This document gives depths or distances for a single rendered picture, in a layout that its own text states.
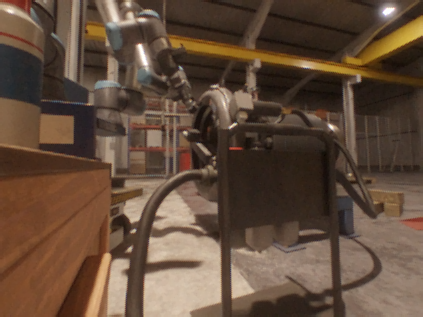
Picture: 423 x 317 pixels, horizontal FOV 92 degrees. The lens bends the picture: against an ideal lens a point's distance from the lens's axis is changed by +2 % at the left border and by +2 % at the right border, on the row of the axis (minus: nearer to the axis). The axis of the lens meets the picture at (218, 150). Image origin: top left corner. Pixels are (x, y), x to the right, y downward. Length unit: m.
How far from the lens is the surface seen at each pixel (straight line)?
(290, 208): 0.63
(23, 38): 0.38
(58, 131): 0.51
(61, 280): 0.25
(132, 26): 0.96
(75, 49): 1.57
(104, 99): 1.44
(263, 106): 1.12
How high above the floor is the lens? 0.46
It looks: 4 degrees up
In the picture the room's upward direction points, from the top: 1 degrees counter-clockwise
